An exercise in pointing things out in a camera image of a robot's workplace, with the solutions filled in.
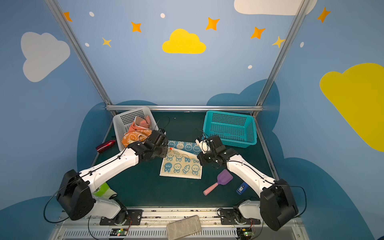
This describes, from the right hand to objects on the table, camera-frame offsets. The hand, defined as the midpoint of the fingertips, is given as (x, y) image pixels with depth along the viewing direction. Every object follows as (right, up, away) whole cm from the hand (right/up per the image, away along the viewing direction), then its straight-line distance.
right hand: (199, 155), depth 84 cm
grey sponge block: (-8, -31, -15) cm, 36 cm away
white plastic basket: (-57, +19, +27) cm, 66 cm away
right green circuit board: (+21, -35, -13) cm, 43 cm away
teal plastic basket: (+28, +14, +27) cm, 42 cm away
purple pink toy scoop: (+14, -14, +3) cm, 21 cm away
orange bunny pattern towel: (-40, +10, +9) cm, 43 cm away
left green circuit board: (-40, -35, -13) cm, 54 cm away
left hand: (-19, +4, +1) cm, 20 cm away
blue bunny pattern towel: (-11, -6, +12) cm, 17 cm away
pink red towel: (-42, +19, +20) cm, 50 cm away
